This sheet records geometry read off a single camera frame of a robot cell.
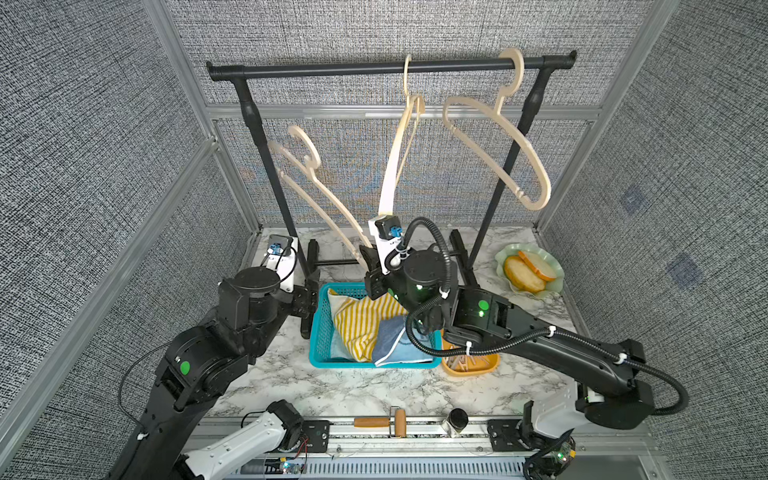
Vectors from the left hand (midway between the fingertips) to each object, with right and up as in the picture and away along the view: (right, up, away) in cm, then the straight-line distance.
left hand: (308, 266), depth 58 cm
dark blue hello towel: (+17, -20, +19) cm, 32 cm away
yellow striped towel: (+7, -17, +27) cm, 32 cm away
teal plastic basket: (-3, -25, +24) cm, 35 cm away
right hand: (+11, +5, -3) cm, 13 cm away
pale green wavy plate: (+70, -9, +41) cm, 81 cm away
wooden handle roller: (+18, -40, +17) cm, 47 cm away
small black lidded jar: (+32, -36, +11) cm, 49 cm away
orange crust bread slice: (+66, -1, +40) cm, 77 cm away
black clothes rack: (+43, -1, +48) cm, 64 cm away
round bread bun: (+60, -5, +40) cm, 72 cm away
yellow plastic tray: (+39, -29, +27) cm, 56 cm away
